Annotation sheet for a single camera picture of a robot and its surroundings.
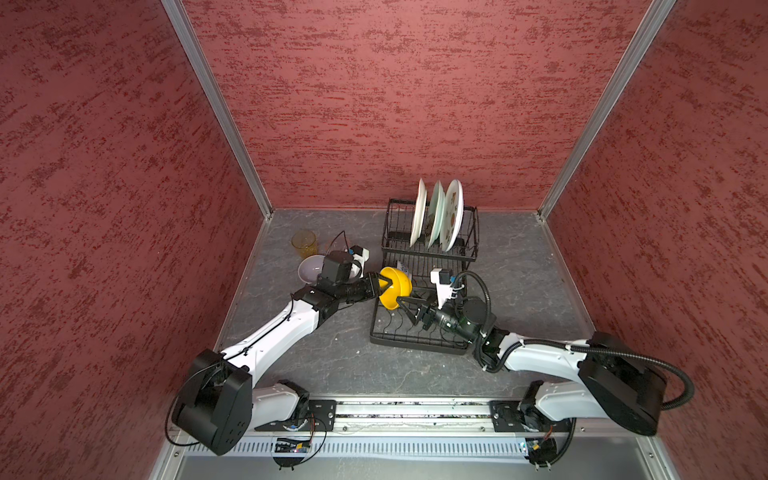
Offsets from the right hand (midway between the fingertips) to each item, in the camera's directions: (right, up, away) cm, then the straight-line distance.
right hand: (399, 302), depth 74 cm
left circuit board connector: (-28, -36, -1) cm, 46 cm away
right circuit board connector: (+35, -36, -3) cm, 50 cm away
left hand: (-3, +2, +7) cm, 8 cm away
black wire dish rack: (-2, -11, +15) cm, 18 cm away
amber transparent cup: (-35, +15, +36) cm, 52 cm away
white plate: (+5, +23, -1) cm, 24 cm away
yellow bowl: (0, +5, -3) cm, 6 cm away
